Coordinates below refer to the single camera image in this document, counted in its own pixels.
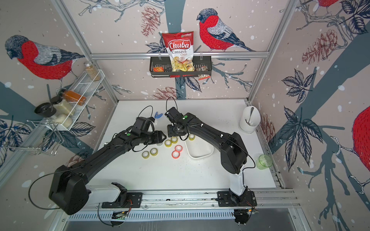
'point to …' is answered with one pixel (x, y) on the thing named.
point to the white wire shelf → (68, 112)
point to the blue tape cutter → (156, 116)
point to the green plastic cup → (264, 161)
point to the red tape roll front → (175, 154)
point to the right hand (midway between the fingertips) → (171, 132)
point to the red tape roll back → (178, 148)
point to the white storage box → (198, 147)
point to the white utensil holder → (250, 118)
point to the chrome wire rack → (45, 136)
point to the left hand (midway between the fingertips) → (165, 135)
